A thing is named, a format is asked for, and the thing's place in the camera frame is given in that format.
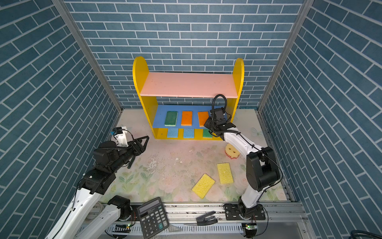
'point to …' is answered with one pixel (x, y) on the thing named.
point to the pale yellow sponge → (203, 116)
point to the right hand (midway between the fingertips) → (205, 120)
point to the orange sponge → (186, 118)
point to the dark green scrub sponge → (171, 118)
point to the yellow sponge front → (203, 185)
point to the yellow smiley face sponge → (231, 151)
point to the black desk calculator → (152, 217)
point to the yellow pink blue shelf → (176, 105)
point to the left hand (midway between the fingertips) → (147, 138)
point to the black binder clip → (205, 219)
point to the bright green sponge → (206, 134)
